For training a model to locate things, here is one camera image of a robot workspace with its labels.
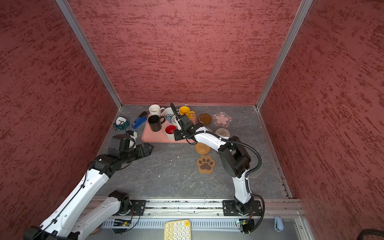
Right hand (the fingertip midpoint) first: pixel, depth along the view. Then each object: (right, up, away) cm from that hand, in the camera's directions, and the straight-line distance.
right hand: (175, 137), depth 91 cm
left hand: (-14, -7, -13) cm, 20 cm away
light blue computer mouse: (+52, -38, -23) cm, 68 cm away
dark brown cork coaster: (+19, +12, +22) cm, 32 cm away
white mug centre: (-2, +11, +9) cm, 14 cm away
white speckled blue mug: (-7, +16, +15) cm, 23 cm away
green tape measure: (-42, +8, +15) cm, 46 cm away
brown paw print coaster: (+19, -17, -2) cm, 25 cm away
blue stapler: (-27, +12, +18) cm, 35 cm away
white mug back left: (-18, +18, +18) cm, 32 cm away
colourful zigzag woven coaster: (+32, +2, +15) cm, 36 cm away
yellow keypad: (+5, -40, -24) cm, 47 cm away
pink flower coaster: (+33, +11, +22) cm, 42 cm away
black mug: (-15, +9, +9) cm, 20 cm away
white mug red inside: (-6, +3, +10) cm, 12 cm away
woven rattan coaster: (+17, -8, +6) cm, 20 cm away
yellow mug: (+5, +18, +18) cm, 26 cm away
